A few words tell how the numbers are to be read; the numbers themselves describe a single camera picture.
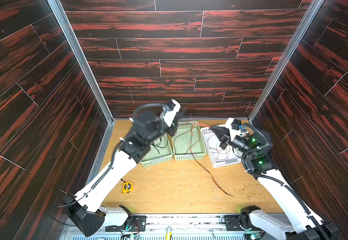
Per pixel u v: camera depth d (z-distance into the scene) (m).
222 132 0.61
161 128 0.55
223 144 0.62
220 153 0.99
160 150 1.02
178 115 0.61
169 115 0.52
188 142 0.84
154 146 1.02
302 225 0.38
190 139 0.82
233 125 0.53
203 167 0.83
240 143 0.58
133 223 0.73
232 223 0.73
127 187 0.84
